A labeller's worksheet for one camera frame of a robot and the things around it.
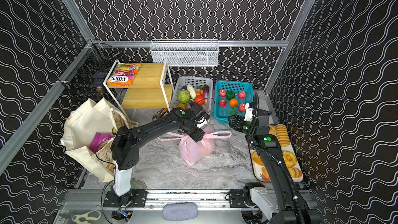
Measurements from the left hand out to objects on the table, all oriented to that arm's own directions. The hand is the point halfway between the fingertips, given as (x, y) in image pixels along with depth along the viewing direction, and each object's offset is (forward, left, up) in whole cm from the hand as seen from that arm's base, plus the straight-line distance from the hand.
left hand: (203, 137), depth 83 cm
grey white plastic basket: (+48, +18, -2) cm, 51 cm away
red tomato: (+32, +4, -3) cm, 32 cm away
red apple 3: (+32, -12, -9) cm, 36 cm away
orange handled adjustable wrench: (+23, +31, -9) cm, 39 cm away
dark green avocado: (+40, -18, -8) cm, 44 cm away
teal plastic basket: (+24, -11, -11) cm, 29 cm away
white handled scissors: (-37, +52, -10) cm, 65 cm away
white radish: (+39, +10, -4) cm, 41 cm away
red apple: (+41, -12, -6) cm, 43 cm away
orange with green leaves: (+31, -20, -7) cm, 37 cm away
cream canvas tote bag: (+1, +58, +12) cm, 59 cm away
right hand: (+5, -16, +10) cm, 19 cm away
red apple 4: (+27, -25, -7) cm, 38 cm away
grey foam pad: (-32, +9, -9) cm, 35 cm away
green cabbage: (+30, +14, 0) cm, 34 cm away
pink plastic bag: (-8, +5, -1) cm, 10 cm away
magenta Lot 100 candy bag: (-6, +54, +3) cm, 54 cm away
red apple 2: (+40, -27, -7) cm, 49 cm away
